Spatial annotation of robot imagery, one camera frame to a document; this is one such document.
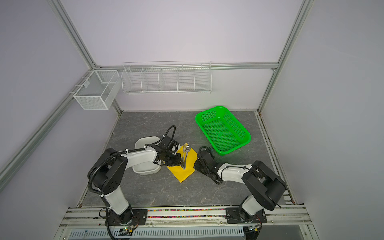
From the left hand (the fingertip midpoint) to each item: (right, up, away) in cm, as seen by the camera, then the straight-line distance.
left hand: (183, 165), depth 90 cm
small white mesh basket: (-60, +48, +14) cm, 78 cm away
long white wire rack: (+1, +56, +7) cm, 56 cm away
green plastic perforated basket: (+29, +19, +19) cm, 39 cm away
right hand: (+7, 0, 0) cm, 7 cm away
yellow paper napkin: (-2, +7, +7) cm, 10 cm away
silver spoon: (+2, +9, +7) cm, 12 cm away
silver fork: (0, +7, +9) cm, 12 cm away
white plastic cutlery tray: (-20, -1, -5) cm, 20 cm away
